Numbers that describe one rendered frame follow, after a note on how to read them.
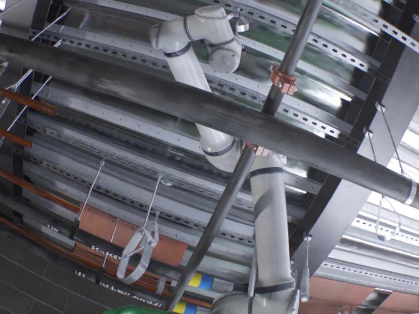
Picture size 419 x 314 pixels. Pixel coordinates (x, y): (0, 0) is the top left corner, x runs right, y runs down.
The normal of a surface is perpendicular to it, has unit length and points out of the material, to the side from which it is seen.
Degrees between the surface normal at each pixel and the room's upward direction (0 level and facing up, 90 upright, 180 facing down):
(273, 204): 130
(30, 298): 90
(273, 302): 135
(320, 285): 180
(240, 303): 88
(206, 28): 180
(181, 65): 165
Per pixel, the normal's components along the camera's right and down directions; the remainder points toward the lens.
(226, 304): -0.28, -0.81
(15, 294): 0.32, -0.75
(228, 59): 0.03, 0.57
